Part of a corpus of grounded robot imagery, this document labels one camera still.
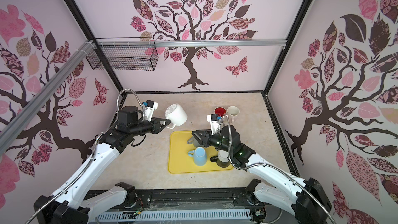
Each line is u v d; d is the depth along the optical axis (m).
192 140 0.90
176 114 0.72
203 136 0.64
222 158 0.78
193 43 0.95
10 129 0.50
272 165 0.49
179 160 0.86
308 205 0.39
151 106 0.65
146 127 0.63
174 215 0.70
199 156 0.78
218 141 0.62
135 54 0.95
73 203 0.39
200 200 0.75
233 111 0.99
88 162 0.44
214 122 0.66
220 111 1.04
